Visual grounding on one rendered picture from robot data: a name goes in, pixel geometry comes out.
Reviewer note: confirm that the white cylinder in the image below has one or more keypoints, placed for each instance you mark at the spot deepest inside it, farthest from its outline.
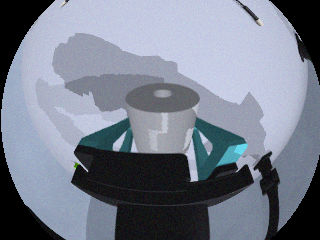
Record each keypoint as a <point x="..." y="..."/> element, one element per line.
<point x="162" y="117"/>

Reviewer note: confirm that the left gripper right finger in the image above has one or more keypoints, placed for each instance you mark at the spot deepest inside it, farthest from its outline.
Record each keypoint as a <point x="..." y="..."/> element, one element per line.
<point x="227" y="148"/>

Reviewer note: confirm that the black cable plug with metal tip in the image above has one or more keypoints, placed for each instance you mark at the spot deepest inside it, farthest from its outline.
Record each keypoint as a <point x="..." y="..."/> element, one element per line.
<point x="258" y="21"/>

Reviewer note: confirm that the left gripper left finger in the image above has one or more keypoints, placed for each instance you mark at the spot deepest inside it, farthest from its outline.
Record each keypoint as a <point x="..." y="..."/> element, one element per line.
<point x="105" y="138"/>

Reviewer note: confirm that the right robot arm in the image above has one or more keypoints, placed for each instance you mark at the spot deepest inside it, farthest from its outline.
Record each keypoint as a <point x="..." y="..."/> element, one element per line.
<point x="302" y="49"/>

